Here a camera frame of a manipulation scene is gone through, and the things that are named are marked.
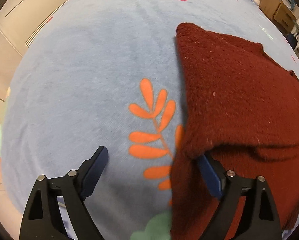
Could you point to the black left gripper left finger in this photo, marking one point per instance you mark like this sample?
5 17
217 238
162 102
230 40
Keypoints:
42 217

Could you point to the dark red knit sweater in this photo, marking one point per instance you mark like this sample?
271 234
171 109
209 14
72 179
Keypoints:
243 109

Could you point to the light blue patterned bedspread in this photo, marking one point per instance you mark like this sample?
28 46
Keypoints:
107 73

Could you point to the dark blue bag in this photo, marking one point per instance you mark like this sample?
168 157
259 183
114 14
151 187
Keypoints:
292 40

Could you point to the brown cardboard box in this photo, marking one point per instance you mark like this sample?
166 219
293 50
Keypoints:
279 14

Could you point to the beige wardrobe doors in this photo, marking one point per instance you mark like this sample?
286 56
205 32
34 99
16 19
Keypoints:
21 20

